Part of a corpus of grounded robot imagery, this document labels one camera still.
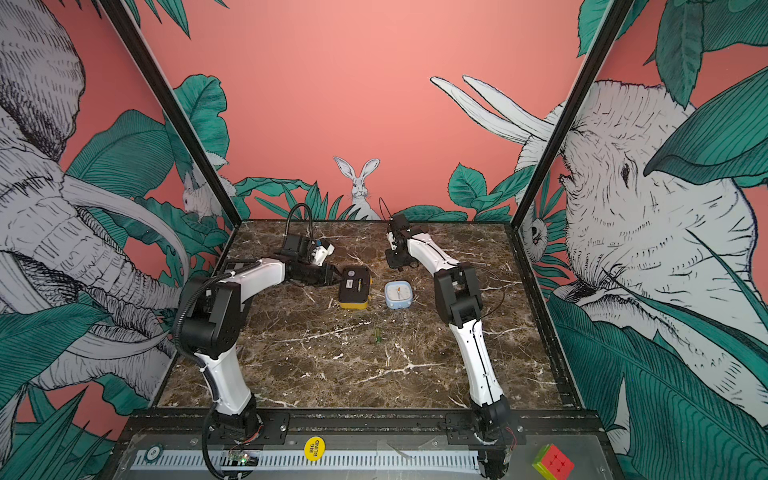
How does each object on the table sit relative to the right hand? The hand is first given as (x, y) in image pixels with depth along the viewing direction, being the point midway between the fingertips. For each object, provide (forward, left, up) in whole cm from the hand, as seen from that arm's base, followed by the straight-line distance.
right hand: (394, 257), depth 107 cm
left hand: (-12, +16, +5) cm, 21 cm away
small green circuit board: (-60, +35, -2) cm, 70 cm away
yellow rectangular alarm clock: (-13, +13, 0) cm, 19 cm away
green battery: (-12, +12, 0) cm, 17 cm away
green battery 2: (-31, +4, -2) cm, 31 cm away
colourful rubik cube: (-60, -37, +2) cm, 71 cm away
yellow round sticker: (-58, +19, -2) cm, 61 cm away
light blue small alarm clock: (-16, -2, 0) cm, 16 cm away
